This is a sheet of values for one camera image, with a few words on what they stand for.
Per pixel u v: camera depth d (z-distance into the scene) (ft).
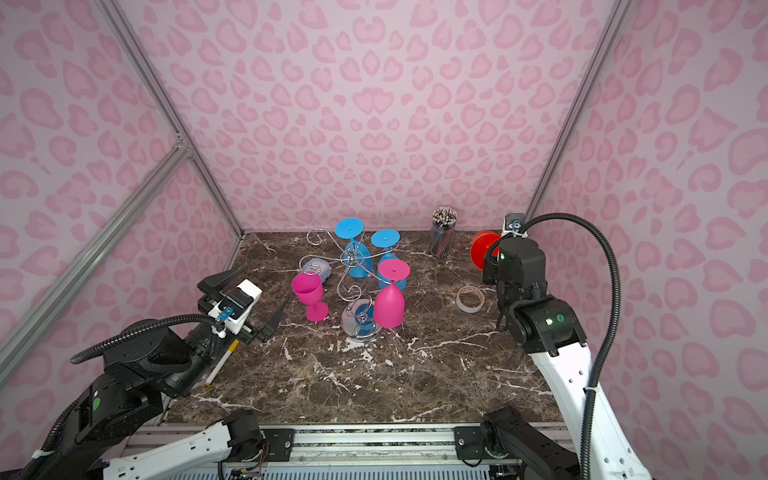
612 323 1.32
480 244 2.12
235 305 1.30
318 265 3.54
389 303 2.41
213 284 1.50
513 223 1.72
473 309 3.20
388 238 2.50
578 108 2.77
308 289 2.80
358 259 2.32
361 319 3.06
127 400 1.26
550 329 1.34
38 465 1.24
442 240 3.48
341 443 2.46
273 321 1.61
